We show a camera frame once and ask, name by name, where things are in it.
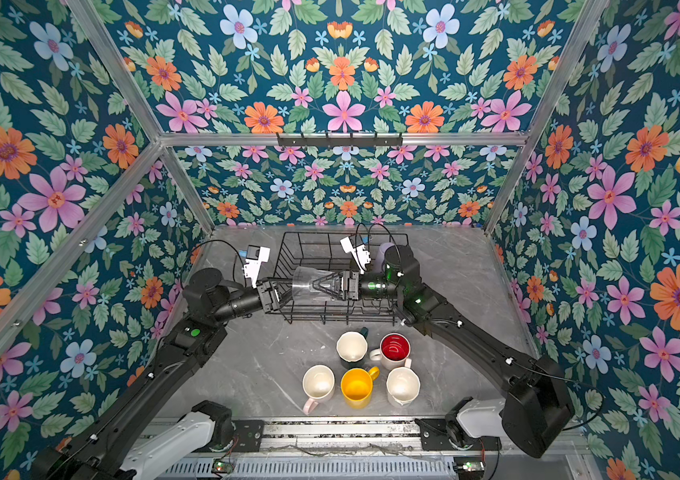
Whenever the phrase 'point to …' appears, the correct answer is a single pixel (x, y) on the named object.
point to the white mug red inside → (393, 351)
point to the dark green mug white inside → (352, 346)
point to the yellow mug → (356, 385)
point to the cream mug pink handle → (319, 383)
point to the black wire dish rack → (323, 251)
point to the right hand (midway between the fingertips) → (320, 284)
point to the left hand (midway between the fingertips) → (302, 282)
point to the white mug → (403, 384)
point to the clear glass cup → (309, 285)
